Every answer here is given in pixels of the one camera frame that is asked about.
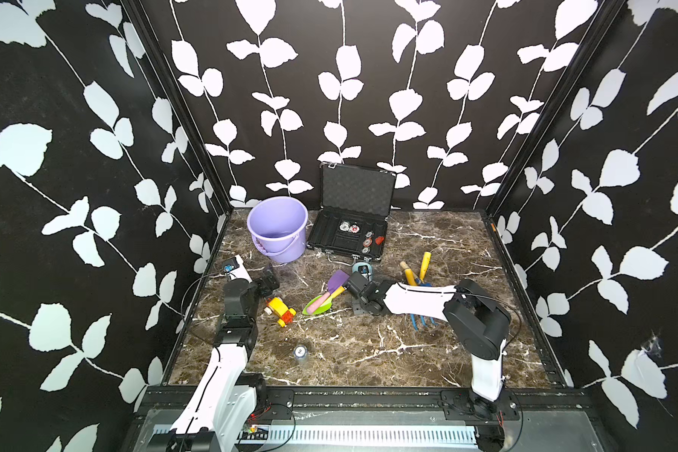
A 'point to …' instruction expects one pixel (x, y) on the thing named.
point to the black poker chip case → (355, 208)
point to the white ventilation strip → (373, 435)
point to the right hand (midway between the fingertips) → (357, 298)
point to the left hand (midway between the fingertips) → (258, 264)
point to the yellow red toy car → (276, 307)
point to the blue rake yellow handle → (424, 318)
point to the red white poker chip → (354, 228)
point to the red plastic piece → (379, 240)
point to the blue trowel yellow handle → (424, 269)
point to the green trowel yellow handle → (326, 304)
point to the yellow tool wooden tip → (409, 273)
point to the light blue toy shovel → (363, 267)
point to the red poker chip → (368, 240)
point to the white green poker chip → (345, 226)
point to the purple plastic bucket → (278, 225)
